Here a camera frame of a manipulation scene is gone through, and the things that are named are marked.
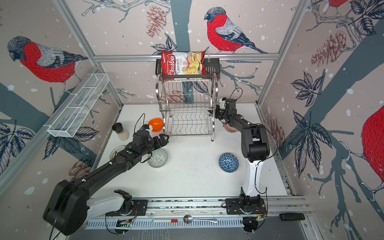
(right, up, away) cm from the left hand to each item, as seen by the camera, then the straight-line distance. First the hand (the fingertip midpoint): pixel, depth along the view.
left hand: (163, 138), depth 83 cm
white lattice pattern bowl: (-32, -9, +6) cm, 34 cm away
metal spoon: (+15, -36, -15) cm, 42 cm away
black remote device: (+63, -34, -16) cm, 74 cm away
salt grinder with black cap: (-31, +5, +9) cm, 33 cm away
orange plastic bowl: (-9, +7, +20) cm, 23 cm away
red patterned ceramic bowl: (+42, +4, +20) cm, 47 cm away
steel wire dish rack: (+9, +24, +40) cm, 48 cm away
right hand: (+26, +16, +15) cm, 34 cm away
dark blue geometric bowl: (+38, -15, +4) cm, 41 cm away
